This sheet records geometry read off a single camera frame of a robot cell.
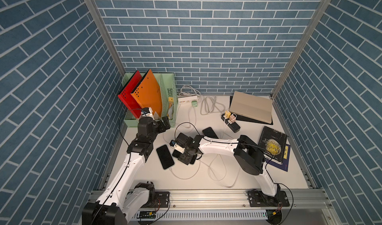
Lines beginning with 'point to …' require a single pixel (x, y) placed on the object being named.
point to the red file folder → (127, 97)
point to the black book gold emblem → (272, 144)
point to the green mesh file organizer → (168, 83)
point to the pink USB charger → (232, 118)
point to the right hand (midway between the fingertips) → (184, 154)
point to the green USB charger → (194, 103)
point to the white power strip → (187, 100)
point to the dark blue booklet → (285, 165)
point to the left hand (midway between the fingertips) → (165, 118)
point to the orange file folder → (147, 93)
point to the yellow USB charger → (227, 114)
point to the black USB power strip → (233, 126)
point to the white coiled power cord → (208, 103)
